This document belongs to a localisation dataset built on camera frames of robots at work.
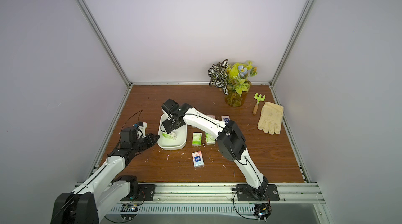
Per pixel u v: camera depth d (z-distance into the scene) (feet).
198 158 2.67
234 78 3.08
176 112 2.06
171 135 2.87
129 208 2.35
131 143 2.18
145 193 2.39
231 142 1.69
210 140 2.88
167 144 2.92
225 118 3.18
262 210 2.28
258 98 3.61
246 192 2.38
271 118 3.29
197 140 2.88
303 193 2.41
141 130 2.34
